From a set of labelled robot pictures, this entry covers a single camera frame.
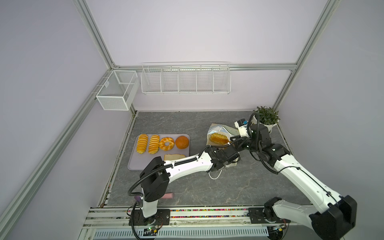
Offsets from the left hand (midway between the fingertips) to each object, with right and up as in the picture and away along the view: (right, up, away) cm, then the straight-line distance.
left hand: (214, 157), depth 81 cm
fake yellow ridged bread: (-38, +3, +15) cm, 41 cm away
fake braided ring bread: (-33, +4, +18) cm, 37 cm away
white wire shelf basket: (-17, +49, +17) cm, 54 cm away
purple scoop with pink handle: (-26, -19, -5) cm, 33 cm away
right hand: (+9, +10, -4) cm, 14 cm away
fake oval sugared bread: (+5, +9, +17) cm, 20 cm away
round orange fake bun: (-19, +7, +15) cm, 25 cm away
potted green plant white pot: (+36, +23, +15) cm, 46 cm away
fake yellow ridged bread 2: (-46, +6, +18) cm, 50 cm away
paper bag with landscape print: (+7, +15, +5) cm, 17 cm away
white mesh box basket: (-61, +40, +15) cm, 75 cm away
